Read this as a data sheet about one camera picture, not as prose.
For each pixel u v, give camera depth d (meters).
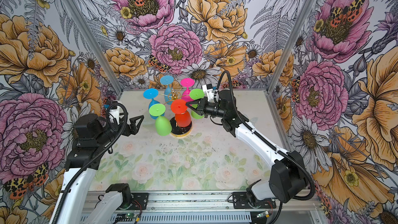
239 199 0.74
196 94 0.78
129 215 0.71
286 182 0.42
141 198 0.75
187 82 0.83
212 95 0.70
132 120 0.62
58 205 0.40
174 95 0.78
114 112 0.59
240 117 0.60
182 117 0.81
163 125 0.77
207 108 0.66
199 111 0.65
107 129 0.56
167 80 0.86
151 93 0.78
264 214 0.71
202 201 0.76
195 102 0.69
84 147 0.49
